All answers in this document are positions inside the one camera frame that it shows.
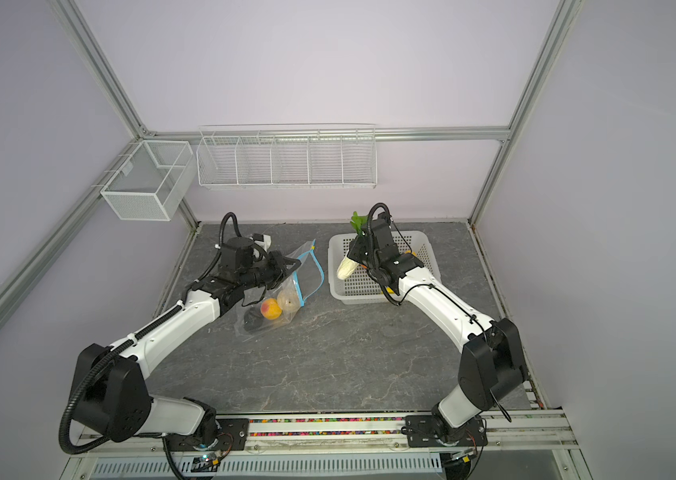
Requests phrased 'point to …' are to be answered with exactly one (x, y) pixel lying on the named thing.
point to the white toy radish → (346, 267)
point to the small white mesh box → (151, 182)
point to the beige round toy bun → (288, 300)
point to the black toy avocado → (253, 320)
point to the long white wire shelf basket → (323, 155)
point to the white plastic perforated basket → (362, 288)
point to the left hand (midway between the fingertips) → (303, 265)
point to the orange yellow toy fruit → (270, 309)
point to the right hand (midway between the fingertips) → (353, 246)
